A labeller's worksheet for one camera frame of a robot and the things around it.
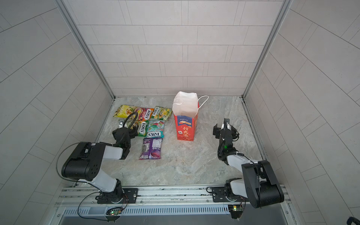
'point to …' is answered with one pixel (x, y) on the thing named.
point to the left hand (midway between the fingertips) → (129, 124)
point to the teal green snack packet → (155, 129)
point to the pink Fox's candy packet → (144, 114)
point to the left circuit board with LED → (114, 211)
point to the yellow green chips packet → (124, 111)
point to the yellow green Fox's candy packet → (161, 113)
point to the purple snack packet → (151, 148)
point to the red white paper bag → (186, 106)
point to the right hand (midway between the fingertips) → (224, 123)
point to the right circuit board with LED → (235, 207)
